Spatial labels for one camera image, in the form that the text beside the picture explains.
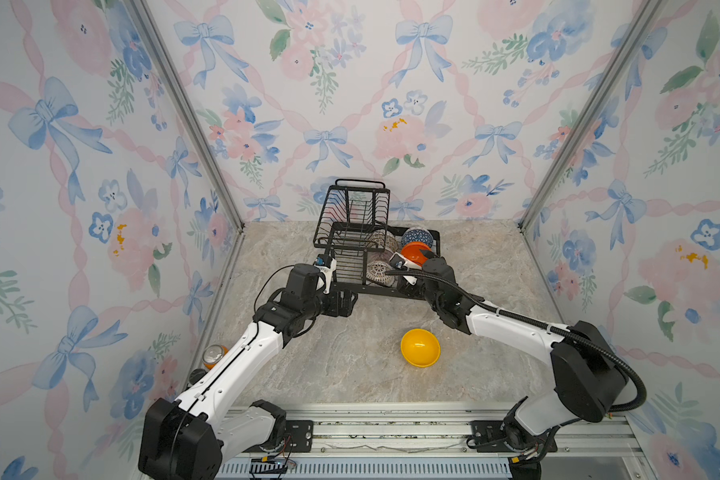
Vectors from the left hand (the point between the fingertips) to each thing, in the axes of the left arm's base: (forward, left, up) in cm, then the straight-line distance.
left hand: (343, 291), depth 80 cm
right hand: (+11, -20, 0) cm, 23 cm away
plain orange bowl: (+23, -22, -11) cm, 34 cm away
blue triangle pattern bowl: (+33, -25, -12) cm, 43 cm away
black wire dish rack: (+10, -6, +5) cm, 13 cm away
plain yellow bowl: (-9, -22, -15) cm, 28 cm away
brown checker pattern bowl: (+14, -11, +5) cm, 19 cm away
